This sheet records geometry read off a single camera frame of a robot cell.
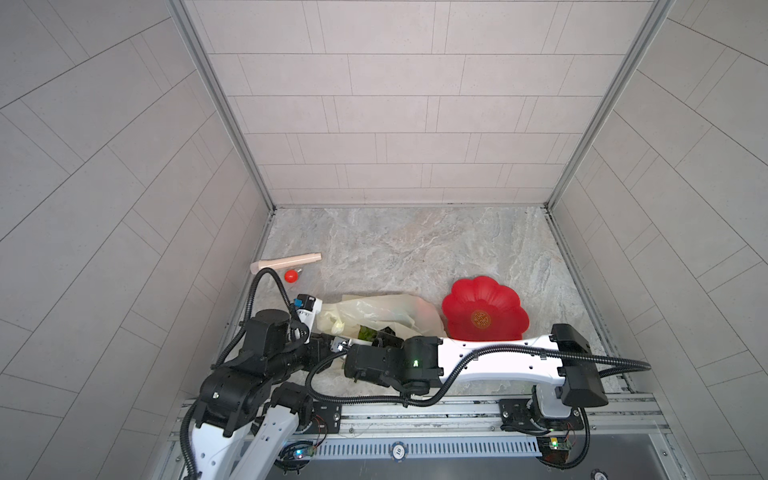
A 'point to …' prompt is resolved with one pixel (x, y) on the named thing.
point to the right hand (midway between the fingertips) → (370, 355)
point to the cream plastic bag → (410, 316)
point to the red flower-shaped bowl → (480, 309)
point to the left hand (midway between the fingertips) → (341, 338)
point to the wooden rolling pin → (259, 265)
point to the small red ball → (291, 275)
